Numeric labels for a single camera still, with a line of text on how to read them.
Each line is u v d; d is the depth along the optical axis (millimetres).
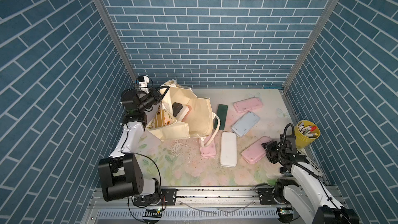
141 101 654
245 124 992
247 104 1087
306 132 853
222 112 1050
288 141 656
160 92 719
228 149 871
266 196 738
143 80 693
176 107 963
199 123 890
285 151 656
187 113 982
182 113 961
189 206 723
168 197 737
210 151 866
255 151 872
